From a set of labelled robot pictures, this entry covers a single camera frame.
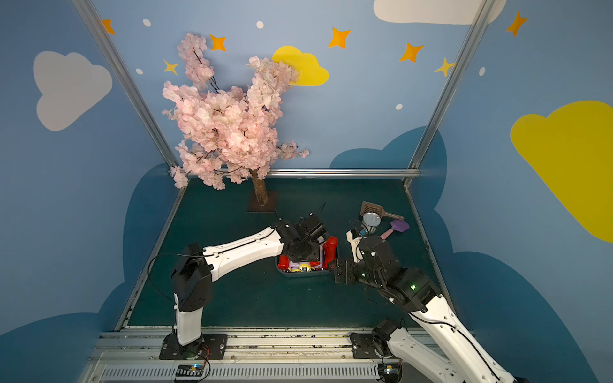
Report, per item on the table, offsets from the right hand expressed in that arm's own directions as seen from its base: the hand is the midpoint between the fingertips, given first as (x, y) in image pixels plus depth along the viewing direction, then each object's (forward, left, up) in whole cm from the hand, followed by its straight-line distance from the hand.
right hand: (343, 261), depth 70 cm
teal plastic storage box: (+5, +9, -16) cm, 19 cm away
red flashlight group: (+5, +20, -15) cm, 25 cm away
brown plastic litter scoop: (+39, -15, -22) cm, 47 cm away
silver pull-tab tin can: (+29, -15, -18) cm, 37 cm away
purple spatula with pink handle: (+29, -27, -21) cm, 45 cm away
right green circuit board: (-25, -16, -25) cm, 39 cm away
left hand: (+8, +8, -10) cm, 15 cm away
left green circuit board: (-28, +46, -24) cm, 59 cm away
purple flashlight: (+4, +16, -14) cm, 21 cm away
